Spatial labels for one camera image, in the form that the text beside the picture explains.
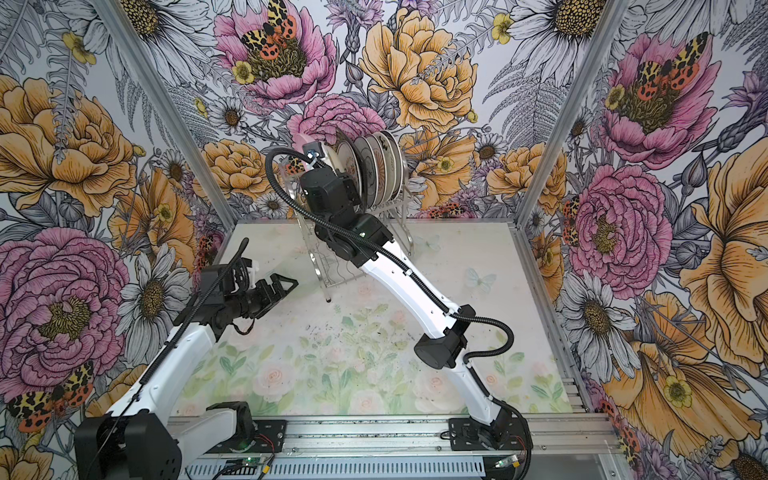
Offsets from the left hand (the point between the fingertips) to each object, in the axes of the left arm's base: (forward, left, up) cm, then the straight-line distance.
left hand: (289, 299), depth 82 cm
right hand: (+13, -15, +29) cm, 36 cm away
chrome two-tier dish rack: (+17, -8, -12) cm, 22 cm away
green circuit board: (-35, +6, -15) cm, 38 cm away
